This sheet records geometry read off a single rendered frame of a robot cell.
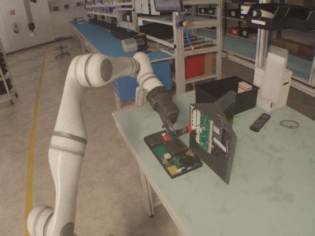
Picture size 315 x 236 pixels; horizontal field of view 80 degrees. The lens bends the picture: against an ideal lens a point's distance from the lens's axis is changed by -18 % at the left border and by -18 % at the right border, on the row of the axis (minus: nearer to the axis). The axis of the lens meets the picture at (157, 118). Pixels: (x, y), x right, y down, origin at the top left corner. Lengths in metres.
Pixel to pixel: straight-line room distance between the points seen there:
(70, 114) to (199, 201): 0.47
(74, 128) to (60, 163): 0.09
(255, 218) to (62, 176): 0.56
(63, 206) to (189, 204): 0.39
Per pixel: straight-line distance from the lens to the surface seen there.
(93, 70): 0.57
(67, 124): 0.54
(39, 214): 0.58
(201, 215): 0.71
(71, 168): 0.54
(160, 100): 0.73
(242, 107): 1.20
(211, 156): 0.90
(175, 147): 0.90
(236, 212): 0.73
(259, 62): 1.40
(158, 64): 2.36
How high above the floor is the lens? 1.59
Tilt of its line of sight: 31 degrees down
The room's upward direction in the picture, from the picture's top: 5 degrees counter-clockwise
